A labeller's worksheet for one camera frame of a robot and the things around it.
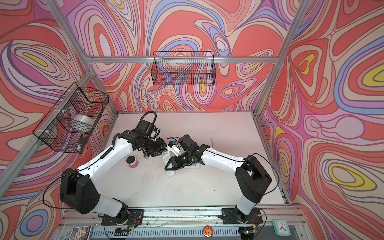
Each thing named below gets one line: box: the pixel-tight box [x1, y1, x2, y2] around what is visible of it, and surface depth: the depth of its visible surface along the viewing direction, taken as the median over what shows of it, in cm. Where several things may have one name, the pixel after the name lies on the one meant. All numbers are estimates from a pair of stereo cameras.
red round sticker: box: [203, 225, 214, 239], surface depth 71 cm
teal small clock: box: [271, 220, 292, 237], surface depth 70 cm
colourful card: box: [69, 225, 93, 240], surface depth 69 cm
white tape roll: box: [69, 114, 94, 134], surface depth 74 cm
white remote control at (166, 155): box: [162, 150, 177, 179], surface depth 76 cm
